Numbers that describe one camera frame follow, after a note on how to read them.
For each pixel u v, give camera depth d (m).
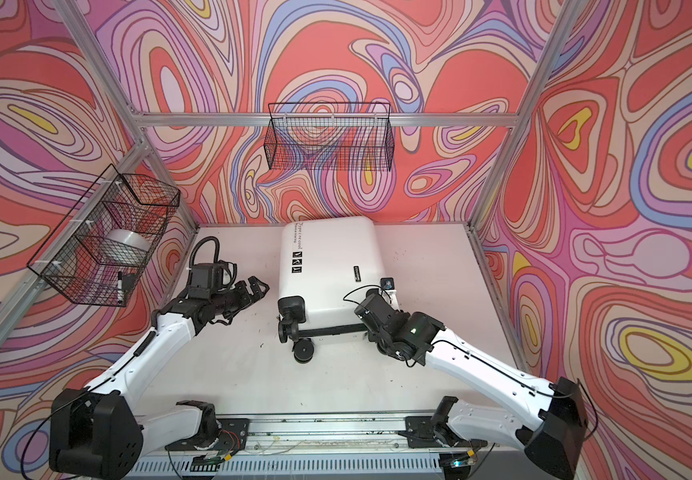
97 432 0.39
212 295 0.65
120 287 0.72
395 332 0.55
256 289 0.76
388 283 0.66
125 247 0.70
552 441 0.37
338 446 0.73
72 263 0.68
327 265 0.82
